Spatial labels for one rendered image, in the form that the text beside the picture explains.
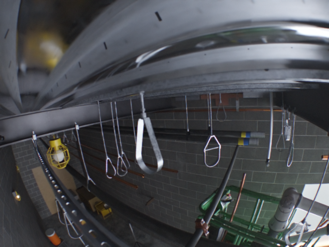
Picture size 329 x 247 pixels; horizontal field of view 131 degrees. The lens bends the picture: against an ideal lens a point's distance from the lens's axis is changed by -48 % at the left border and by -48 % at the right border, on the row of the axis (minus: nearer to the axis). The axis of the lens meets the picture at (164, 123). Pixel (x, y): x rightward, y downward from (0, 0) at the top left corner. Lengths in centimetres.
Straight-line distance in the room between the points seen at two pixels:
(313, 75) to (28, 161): 708
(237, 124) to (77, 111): 206
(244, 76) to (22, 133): 139
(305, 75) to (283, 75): 6
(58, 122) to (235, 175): 251
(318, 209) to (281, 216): 41
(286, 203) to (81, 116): 198
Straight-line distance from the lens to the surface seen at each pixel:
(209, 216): 90
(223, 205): 185
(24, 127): 134
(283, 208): 136
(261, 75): 34
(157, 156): 49
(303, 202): 157
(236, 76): 34
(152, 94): 95
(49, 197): 757
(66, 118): 140
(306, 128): 241
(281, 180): 262
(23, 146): 677
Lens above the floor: 442
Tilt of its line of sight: 9 degrees down
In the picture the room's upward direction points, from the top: 5 degrees counter-clockwise
